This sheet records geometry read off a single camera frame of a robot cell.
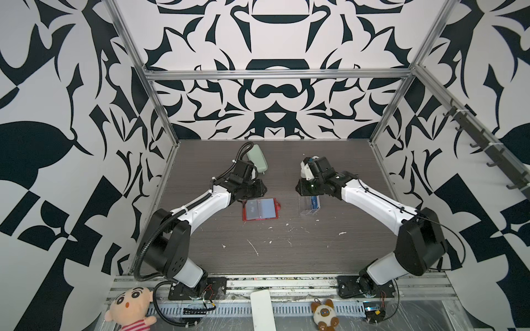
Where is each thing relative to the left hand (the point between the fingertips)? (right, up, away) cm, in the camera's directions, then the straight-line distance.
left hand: (264, 186), depth 88 cm
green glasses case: (-5, +14, +23) cm, 28 cm away
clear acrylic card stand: (+19, -9, +3) cm, 21 cm away
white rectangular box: (-1, -37, -21) cm, 43 cm away
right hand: (+14, +1, -1) cm, 14 cm away
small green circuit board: (+37, -41, -17) cm, 58 cm away
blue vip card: (+21, -7, +3) cm, 23 cm away
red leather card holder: (-2, -11, +6) cm, 13 cm away
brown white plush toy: (+19, -39, -20) cm, 48 cm away
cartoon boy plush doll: (-41, -35, -23) cm, 59 cm away
